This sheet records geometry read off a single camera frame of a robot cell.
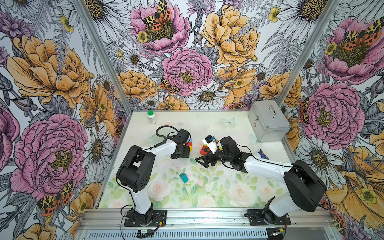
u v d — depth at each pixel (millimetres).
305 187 442
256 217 729
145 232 719
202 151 970
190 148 1009
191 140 814
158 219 742
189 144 813
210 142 742
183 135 780
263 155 919
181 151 813
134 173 483
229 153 682
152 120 1109
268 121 994
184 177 862
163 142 625
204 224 738
